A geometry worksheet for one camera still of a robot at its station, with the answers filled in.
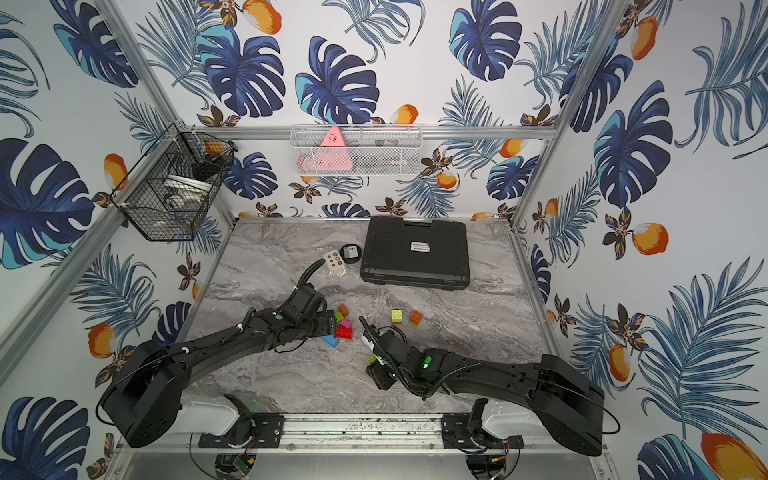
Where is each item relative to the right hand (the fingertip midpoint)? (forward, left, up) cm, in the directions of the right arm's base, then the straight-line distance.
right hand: (375, 363), depth 81 cm
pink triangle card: (+51, +14, +32) cm, 62 cm away
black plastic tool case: (+37, -13, +2) cm, 39 cm away
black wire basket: (+40, +64, +25) cm, 80 cm away
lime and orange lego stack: (+16, +11, -1) cm, 20 cm away
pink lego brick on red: (+13, +9, -2) cm, 16 cm away
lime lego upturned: (-2, +1, +8) cm, 9 cm away
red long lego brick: (+11, +10, -4) cm, 15 cm away
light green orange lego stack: (+15, -6, -1) cm, 16 cm away
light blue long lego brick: (+7, +14, -1) cm, 15 cm away
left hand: (+12, +15, +2) cm, 19 cm away
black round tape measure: (+41, +11, -2) cm, 42 cm away
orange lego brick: (+15, -12, -2) cm, 19 cm away
